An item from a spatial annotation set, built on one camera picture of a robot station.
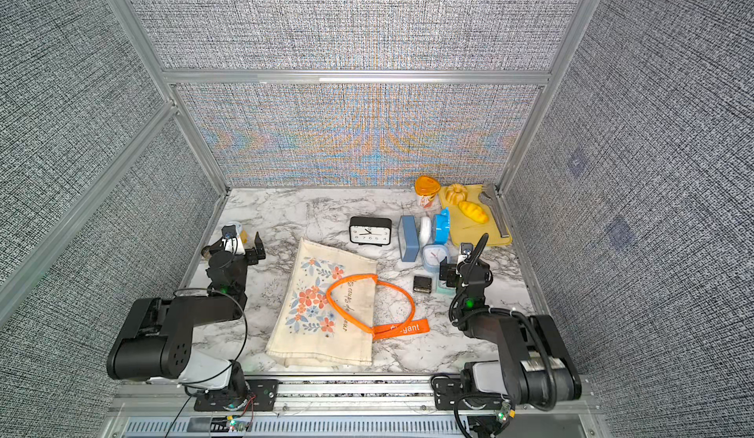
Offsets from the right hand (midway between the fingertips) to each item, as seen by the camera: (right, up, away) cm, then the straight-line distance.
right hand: (464, 251), depth 90 cm
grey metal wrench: (+18, +16, +22) cm, 33 cm away
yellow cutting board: (+6, +6, +16) cm, 18 cm away
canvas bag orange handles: (-40, -14, -14) cm, 44 cm away
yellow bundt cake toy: (+4, +19, +23) cm, 31 cm away
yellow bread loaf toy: (+9, +13, +19) cm, 24 cm away
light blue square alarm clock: (-8, -2, +8) cm, 12 cm away
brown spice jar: (-84, -1, +7) cm, 84 cm away
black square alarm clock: (-29, +6, +8) cm, 31 cm away
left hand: (-67, +6, -1) cm, 67 cm away
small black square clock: (-12, -11, +3) cm, 17 cm away
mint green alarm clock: (-7, -12, 0) cm, 13 cm away
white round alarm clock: (-11, +6, +7) cm, 14 cm away
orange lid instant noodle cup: (-9, +21, +17) cm, 28 cm away
